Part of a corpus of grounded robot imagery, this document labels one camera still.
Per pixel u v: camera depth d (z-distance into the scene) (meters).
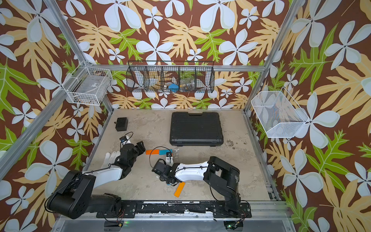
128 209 0.74
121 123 1.07
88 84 0.88
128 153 0.68
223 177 0.46
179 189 0.81
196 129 0.99
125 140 0.78
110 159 0.92
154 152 0.95
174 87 0.93
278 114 0.81
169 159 0.78
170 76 0.97
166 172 0.66
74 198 0.43
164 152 0.94
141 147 0.82
